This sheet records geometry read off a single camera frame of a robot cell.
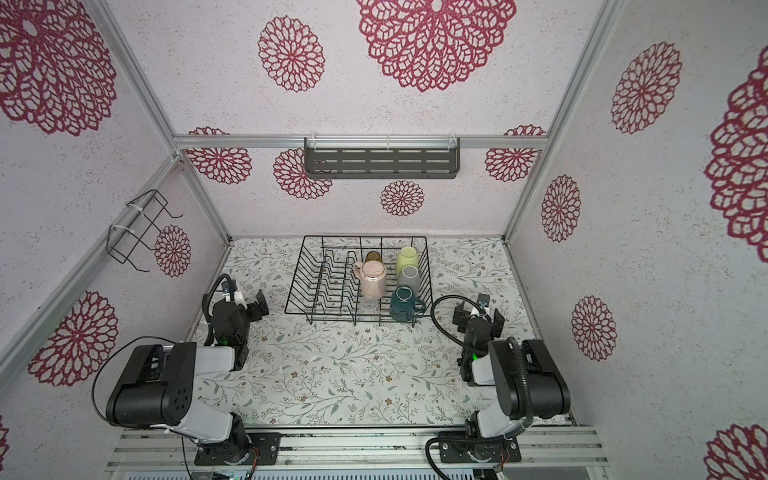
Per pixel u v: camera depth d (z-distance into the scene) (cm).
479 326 79
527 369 44
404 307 91
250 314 84
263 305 85
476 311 78
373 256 103
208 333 71
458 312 85
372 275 92
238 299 81
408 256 99
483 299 78
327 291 101
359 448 75
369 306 100
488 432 61
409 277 94
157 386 46
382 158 91
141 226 80
